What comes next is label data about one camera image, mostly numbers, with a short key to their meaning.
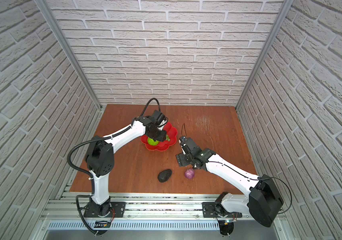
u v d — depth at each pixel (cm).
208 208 74
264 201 40
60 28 78
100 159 50
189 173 82
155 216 73
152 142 94
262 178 44
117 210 73
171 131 99
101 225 72
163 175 80
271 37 79
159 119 74
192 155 61
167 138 98
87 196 64
